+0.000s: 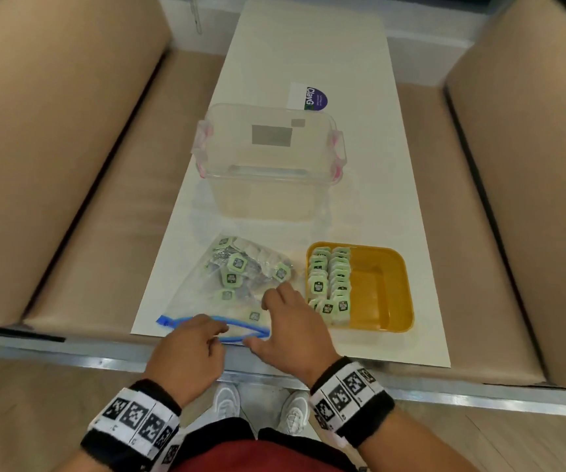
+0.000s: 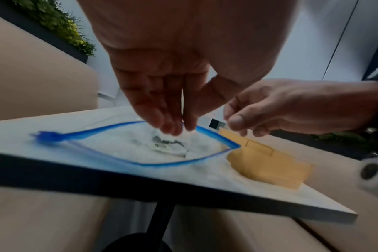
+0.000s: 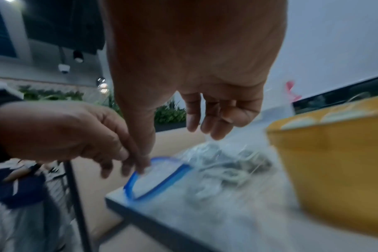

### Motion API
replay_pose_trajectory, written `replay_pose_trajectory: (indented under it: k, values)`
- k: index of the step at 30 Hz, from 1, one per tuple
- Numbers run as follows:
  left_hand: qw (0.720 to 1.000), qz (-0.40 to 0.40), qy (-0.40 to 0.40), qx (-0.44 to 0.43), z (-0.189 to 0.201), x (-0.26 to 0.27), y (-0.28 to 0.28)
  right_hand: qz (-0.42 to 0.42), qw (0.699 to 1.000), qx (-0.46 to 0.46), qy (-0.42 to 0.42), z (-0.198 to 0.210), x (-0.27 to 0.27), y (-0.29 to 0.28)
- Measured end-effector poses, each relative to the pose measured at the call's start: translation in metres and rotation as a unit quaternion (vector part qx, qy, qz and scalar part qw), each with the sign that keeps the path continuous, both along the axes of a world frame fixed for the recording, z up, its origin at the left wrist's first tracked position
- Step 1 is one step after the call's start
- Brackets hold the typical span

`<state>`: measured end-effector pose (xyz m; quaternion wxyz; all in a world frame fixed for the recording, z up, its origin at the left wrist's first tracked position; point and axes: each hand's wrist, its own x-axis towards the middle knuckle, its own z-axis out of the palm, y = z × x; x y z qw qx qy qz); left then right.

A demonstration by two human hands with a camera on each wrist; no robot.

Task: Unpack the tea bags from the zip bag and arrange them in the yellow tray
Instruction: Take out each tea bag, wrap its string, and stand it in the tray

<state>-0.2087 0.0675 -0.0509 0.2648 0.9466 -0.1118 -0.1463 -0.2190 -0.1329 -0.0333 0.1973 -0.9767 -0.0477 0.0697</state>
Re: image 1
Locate person's right hand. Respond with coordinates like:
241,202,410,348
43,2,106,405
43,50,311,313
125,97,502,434
242,282,341,388

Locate person's left hand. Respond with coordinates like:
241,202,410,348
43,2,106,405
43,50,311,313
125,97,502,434
143,314,230,408

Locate clear zip bag with tea bags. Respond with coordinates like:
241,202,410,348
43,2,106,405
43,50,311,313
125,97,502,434
157,234,296,345

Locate tea bags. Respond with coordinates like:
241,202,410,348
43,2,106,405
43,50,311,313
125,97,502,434
206,236,295,323
307,246,353,328

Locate yellow tray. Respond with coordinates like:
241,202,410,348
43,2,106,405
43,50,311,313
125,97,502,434
306,241,415,335

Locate person's left forearm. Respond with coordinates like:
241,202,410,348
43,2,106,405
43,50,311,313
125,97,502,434
49,446,136,472

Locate person's left white shoe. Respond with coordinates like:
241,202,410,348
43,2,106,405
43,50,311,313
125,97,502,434
212,384,241,421

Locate person's white shoe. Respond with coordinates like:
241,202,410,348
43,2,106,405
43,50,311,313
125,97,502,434
212,384,241,421
278,391,311,436

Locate person's right white shoe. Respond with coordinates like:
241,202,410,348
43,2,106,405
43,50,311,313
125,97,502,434
278,391,311,436

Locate person's black trousers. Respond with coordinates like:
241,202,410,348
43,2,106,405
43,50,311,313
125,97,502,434
170,416,362,472

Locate person's red shirt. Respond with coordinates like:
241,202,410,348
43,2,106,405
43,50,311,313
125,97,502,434
174,439,348,472

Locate black left wristband with markers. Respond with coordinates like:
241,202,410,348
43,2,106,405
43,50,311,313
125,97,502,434
80,379,183,472

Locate black wristband with markers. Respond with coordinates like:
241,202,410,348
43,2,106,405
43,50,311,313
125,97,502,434
308,357,396,449
80,379,183,472

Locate black right wristband with markers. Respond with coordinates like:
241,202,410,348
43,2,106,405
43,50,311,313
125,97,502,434
308,357,396,449

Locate clear storage box pink latches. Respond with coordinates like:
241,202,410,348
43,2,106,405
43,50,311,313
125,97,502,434
192,102,348,223

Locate grey rectangular label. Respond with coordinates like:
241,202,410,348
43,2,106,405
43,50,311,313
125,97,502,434
252,125,293,147

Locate beige bench seat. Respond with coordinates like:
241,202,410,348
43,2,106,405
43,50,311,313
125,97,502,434
396,0,566,391
0,0,227,345

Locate white and purple sticker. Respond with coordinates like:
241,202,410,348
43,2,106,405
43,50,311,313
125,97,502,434
286,81,329,112

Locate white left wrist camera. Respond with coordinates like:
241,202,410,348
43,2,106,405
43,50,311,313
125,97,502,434
154,439,181,472

